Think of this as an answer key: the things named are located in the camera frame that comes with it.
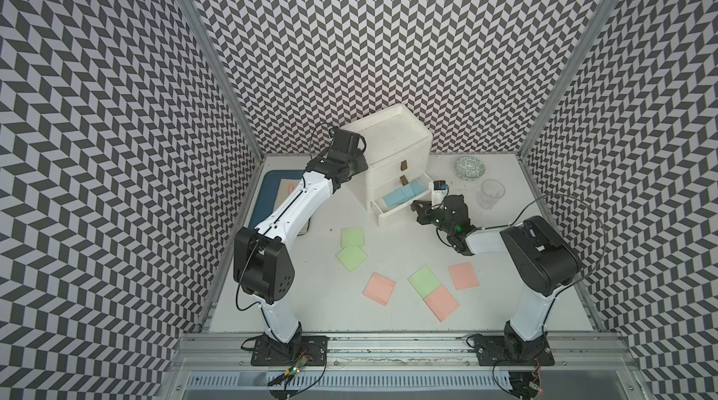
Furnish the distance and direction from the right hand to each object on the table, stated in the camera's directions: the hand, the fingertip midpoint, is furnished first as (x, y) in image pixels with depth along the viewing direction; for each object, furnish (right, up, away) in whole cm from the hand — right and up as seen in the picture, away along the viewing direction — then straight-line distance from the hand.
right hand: (413, 205), depth 95 cm
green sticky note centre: (+2, -23, -9) cm, 25 cm away
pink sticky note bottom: (+7, -28, -13) cm, 32 cm away
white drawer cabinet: (-6, +17, -11) cm, 21 cm away
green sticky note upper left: (-21, -11, -1) cm, 24 cm away
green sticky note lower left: (-21, -16, -7) cm, 27 cm away
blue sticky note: (+3, +6, +9) cm, 12 cm away
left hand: (-18, +15, -9) cm, 25 cm away
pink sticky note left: (-12, -25, -11) cm, 29 cm away
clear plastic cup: (+30, +5, +7) cm, 31 cm away
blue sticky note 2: (-7, +2, 0) cm, 7 cm away
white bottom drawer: (-4, -2, -4) cm, 6 cm away
